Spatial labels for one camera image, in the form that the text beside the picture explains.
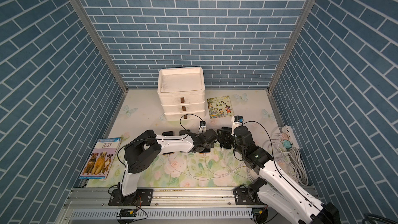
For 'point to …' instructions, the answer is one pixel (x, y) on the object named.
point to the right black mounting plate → (244, 196)
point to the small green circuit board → (127, 213)
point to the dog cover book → (100, 158)
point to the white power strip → (287, 130)
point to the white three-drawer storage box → (181, 91)
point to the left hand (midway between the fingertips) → (210, 142)
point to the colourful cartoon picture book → (219, 107)
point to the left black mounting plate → (143, 197)
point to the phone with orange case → (168, 133)
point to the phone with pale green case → (225, 138)
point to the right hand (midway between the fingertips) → (223, 131)
